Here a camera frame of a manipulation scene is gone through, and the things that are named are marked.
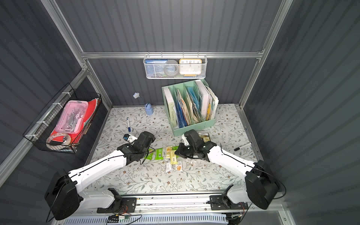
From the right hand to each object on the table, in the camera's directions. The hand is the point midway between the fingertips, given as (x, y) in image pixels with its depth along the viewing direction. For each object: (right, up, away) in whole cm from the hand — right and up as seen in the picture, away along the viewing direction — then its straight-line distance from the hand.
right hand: (177, 151), depth 79 cm
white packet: (-5, -11, +5) cm, 13 cm away
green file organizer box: (+8, +27, +13) cm, 31 cm away
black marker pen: (+45, 0, +15) cm, 47 cm away
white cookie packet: (+1, -11, +7) cm, 13 cm away
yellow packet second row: (-2, -4, 0) cm, 5 cm away
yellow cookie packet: (-6, -2, +14) cm, 16 cm away
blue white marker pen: (-37, +11, +26) cm, 47 cm away
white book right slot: (+18, +34, +13) cm, 40 cm away
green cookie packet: (-12, -4, +12) cm, 17 cm away
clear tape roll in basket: (-52, +8, -13) cm, 55 cm away
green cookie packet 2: (-2, -1, +15) cm, 15 cm away
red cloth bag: (-58, +9, -12) cm, 60 cm away
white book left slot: (-4, +26, +8) cm, 28 cm away
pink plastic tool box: (-54, +20, -7) cm, 58 cm away
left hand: (-17, +7, +4) cm, 19 cm away
